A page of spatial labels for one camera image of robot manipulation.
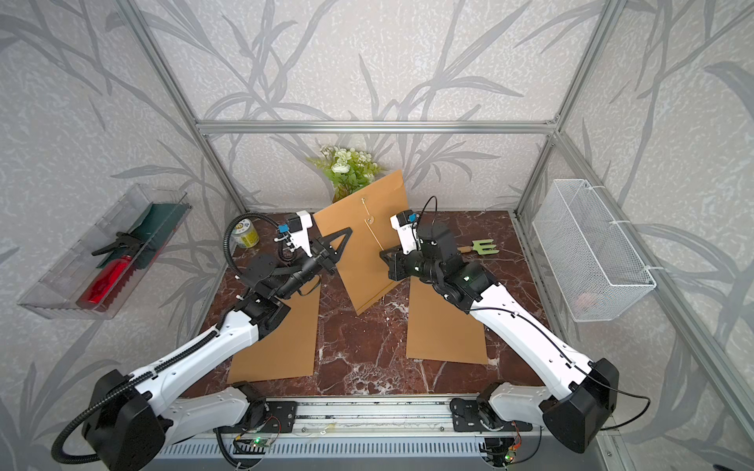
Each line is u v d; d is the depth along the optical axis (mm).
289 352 825
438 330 912
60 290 581
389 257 681
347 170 930
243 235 1050
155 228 755
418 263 591
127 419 378
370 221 679
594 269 601
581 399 374
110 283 596
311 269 607
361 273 718
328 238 615
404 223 608
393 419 748
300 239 576
